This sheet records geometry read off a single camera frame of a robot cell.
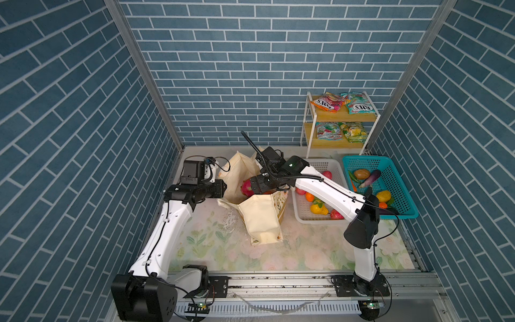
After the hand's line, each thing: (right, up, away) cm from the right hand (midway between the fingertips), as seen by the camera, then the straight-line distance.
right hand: (258, 182), depth 81 cm
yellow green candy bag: (+50, +24, +23) cm, 60 cm away
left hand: (-14, -1, -2) cm, 14 cm away
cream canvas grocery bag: (+2, -10, -9) cm, 14 cm away
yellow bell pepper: (+60, -8, +15) cm, 63 cm away
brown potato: (+53, +2, +23) cm, 58 cm away
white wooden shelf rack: (+43, +31, +28) cm, 60 cm away
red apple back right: (+35, +2, +21) cm, 41 cm away
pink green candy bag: (+36, +25, +23) cm, 50 cm away
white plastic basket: (+20, -15, +13) cm, 28 cm away
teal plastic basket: (+66, -1, +19) cm, 68 cm away
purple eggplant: (+58, -1, +23) cm, 63 cm away
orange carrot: (+58, -12, +12) cm, 61 cm away
